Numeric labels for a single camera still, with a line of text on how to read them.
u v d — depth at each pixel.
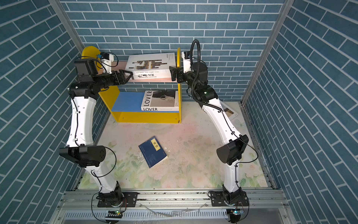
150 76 0.76
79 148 0.45
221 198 0.74
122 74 0.63
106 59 0.60
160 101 0.96
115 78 0.62
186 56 0.58
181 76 0.64
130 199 0.73
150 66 0.74
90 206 0.72
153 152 0.91
